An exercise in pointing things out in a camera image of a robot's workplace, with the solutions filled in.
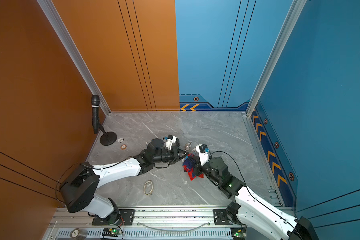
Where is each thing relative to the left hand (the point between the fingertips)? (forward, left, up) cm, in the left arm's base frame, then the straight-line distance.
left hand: (190, 152), depth 76 cm
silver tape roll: (-34, +48, -12) cm, 60 cm away
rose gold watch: (+14, +1, -16) cm, 22 cm away
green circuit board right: (-32, -24, -20) cm, 45 cm away
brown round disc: (+14, +44, -18) cm, 50 cm away
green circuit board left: (-33, +38, -20) cm, 54 cm away
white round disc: (+19, +48, -18) cm, 55 cm away
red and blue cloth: (-6, +1, -2) cm, 7 cm away
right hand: (-2, 0, -1) cm, 2 cm away
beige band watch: (-12, +23, -19) cm, 32 cm away
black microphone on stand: (+19, +57, -17) cm, 62 cm away
